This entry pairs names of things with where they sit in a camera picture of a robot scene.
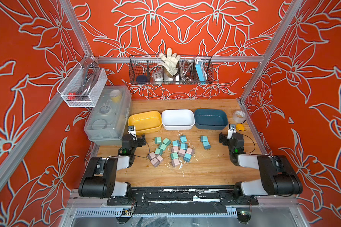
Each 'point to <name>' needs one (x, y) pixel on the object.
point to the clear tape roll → (239, 116)
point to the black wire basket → (152, 69)
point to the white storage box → (176, 119)
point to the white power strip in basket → (158, 77)
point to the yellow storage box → (146, 121)
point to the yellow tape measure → (240, 127)
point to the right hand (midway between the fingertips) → (227, 131)
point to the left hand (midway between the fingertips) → (137, 133)
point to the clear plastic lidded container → (108, 121)
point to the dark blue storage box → (210, 119)
